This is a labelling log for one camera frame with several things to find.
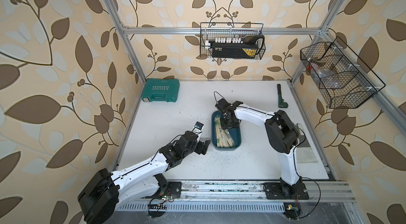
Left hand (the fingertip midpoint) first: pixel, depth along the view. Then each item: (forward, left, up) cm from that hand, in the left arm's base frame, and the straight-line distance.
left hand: (203, 137), depth 82 cm
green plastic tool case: (+39, +28, -6) cm, 48 cm away
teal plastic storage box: (+8, -19, -10) cm, 22 cm away
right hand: (+12, -14, -9) cm, 20 cm away
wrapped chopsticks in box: (+3, -11, -7) cm, 14 cm away
